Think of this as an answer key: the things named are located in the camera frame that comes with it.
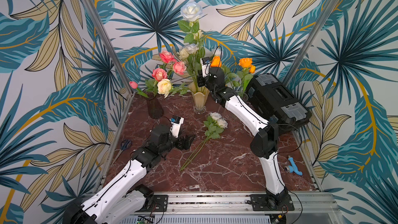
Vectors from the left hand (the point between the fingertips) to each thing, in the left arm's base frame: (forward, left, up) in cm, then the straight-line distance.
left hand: (188, 135), depth 76 cm
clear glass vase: (+28, -33, -2) cm, 44 cm away
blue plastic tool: (-9, -56, -16) cm, 59 cm away
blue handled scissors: (+3, +38, -19) cm, 43 cm away
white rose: (+20, -14, -16) cm, 29 cm away
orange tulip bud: (+32, -33, +11) cm, 47 cm away
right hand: (+32, -6, +15) cm, 36 cm away
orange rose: (+37, -30, +17) cm, 50 cm away
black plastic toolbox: (+27, -51, -2) cm, 57 cm away
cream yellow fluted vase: (+25, -6, +1) cm, 26 cm away
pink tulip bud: (+23, +29, +10) cm, 39 cm away
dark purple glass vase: (+24, +23, -9) cm, 35 cm away
